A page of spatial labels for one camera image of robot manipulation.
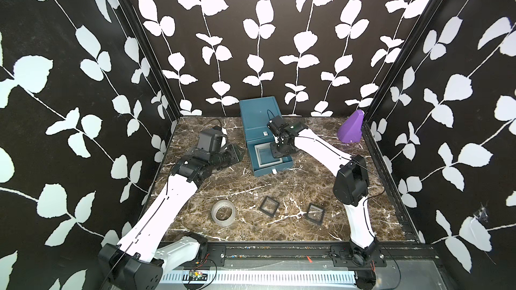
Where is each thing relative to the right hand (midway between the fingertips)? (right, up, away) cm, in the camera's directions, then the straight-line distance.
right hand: (275, 150), depth 91 cm
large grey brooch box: (-5, -2, +3) cm, 6 cm away
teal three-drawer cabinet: (-9, +18, +3) cm, 20 cm away
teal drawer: (+5, -5, -4) cm, 8 cm away
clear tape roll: (-23, -26, -7) cm, 35 cm away
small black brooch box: (-3, -24, -4) cm, 25 cm away
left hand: (-13, +2, -17) cm, 22 cm away
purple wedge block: (+40, +10, +12) cm, 43 cm away
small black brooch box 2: (+17, -27, -6) cm, 33 cm away
